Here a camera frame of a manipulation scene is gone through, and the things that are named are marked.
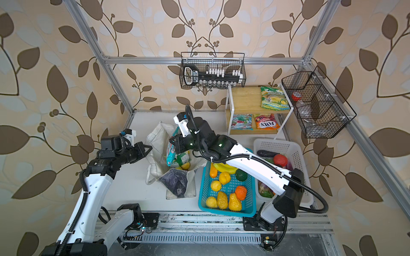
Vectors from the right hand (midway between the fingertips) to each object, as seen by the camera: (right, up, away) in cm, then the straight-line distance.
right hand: (170, 140), depth 64 cm
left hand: (-11, -3, +10) cm, 15 cm away
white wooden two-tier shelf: (+39, +14, +12) cm, 43 cm away
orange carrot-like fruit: (+18, -19, +22) cm, 34 cm away
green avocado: (+32, -20, +19) cm, 43 cm away
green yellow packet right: (+47, +19, +13) cm, 53 cm away
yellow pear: (+28, -30, +9) cm, 42 cm away
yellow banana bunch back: (+23, -17, +23) cm, 37 cm away
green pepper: (+44, -27, +12) cm, 53 cm away
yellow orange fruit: (+24, -21, +19) cm, 37 cm away
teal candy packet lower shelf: (+34, +9, +25) cm, 43 cm away
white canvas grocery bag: (+1, -21, +12) cm, 24 cm away
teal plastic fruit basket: (+25, -29, +20) cm, 43 cm away
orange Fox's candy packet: (+48, +9, +26) cm, 56 cm away
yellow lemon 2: (+19, -25, +16) cm, 35 cm away
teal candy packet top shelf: (0, -5, +1) cm, 5 cm away
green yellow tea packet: (+2, -11, +18) cm, 21 cm away
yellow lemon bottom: (+17, -31, +11) cm, 37 cm away
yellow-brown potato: (+22, -30, +12) cm, 39 cm away
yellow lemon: (+3, -16, +23) cm, 28 cm away
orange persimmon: (+31, -27, +13) cm, 43 cm away
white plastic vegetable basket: (+64, -8, +27) cm, 70 cm away
